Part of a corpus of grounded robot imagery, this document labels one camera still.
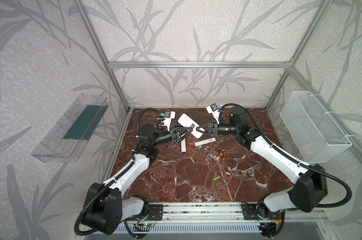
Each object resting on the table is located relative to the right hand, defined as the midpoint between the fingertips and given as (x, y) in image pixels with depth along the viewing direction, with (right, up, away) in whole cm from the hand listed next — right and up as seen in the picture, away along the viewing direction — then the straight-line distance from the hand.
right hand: (198, 125), depth 69 cm
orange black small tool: (+16, -19, +24) cm, 35 cm away
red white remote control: (-6, +2, 0) cm, 7 cm away
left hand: (-3, -1, -1) cm, 4 cm away
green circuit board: (-24, -48, +2) cm, 53 cm away
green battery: (-3, -22, +23) cm, 32 cm away
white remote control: (-8, -17, +25) cm, 32 cm away
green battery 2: (+11, -31, +16) cm, 36 cm away
